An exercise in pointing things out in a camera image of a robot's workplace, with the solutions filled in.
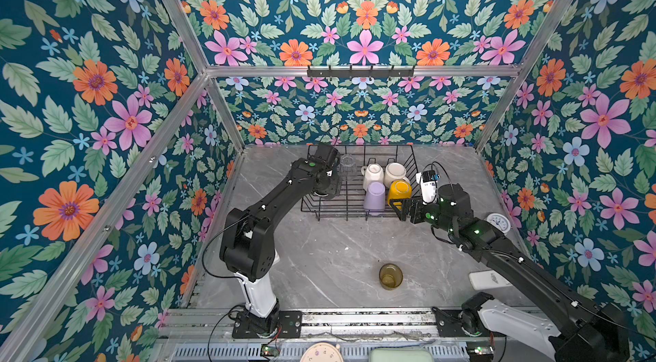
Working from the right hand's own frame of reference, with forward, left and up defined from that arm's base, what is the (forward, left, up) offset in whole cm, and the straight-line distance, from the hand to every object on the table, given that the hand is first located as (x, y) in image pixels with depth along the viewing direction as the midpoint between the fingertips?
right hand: (401, 198), depth 76 cm
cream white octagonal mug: (+17, +7, -8) cm, 20 cm away
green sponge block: (-37, +2, -20) cm, 42 cm away
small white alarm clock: (+1, -39, -18) cm, 43 cm away
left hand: (+12, +21, -5) cm, 25 cm away
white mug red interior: (+20, -2, -12) cm, 24 cm away
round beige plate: (-37, +23, -19) cm, 48 cm away
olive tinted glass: (-16, +2, -21) cm, 27 cm away
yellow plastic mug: (+10, -2, -10) cm, 14 cm away
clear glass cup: (+24, +17, -13) cm, 32 cm away
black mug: (+5, +21, -1) cm, 21 cm away
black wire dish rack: (+12, +15, -20) cm, 28 cm away
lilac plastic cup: (+6, +7, -8) cm, 12 cm away
